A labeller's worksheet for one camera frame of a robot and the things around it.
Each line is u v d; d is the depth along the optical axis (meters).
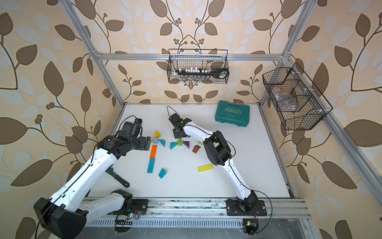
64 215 0.37
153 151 0.95
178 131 0.77
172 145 0.96
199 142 0.99
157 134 1.01
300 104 0.73
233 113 1.09
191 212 0.74
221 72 0.82
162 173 0.85
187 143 0.96
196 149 0.94
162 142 0.99
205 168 0.89
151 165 0.89
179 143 0.99
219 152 0.61
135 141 0.59
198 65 0.96
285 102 0.70
